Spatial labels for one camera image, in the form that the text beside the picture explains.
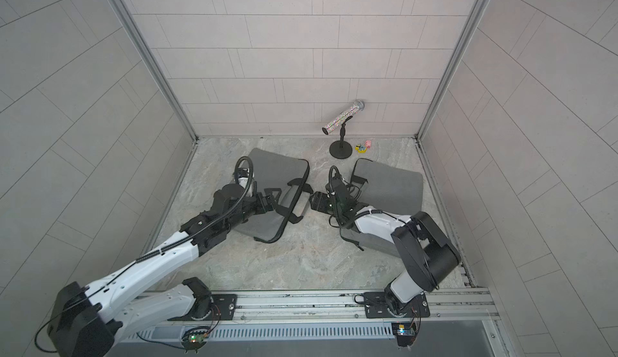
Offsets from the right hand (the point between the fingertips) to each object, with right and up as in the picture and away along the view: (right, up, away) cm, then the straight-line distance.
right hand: (314, 200), depth 89 cm
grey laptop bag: (+29, +3, +7) cm, 30 cm away
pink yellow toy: (+22, +20, +22) cm, 37 cm away
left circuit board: (-32, -33, -25) cm, 53 cm away
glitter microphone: (+18, +37, +9) cm, 42 cm away
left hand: (-11, +6, -12) cm, 18 cm away
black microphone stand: (+12, +20, +22) cm, 33 cm away
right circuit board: (+26, -34, -21) cm, 48 cm away
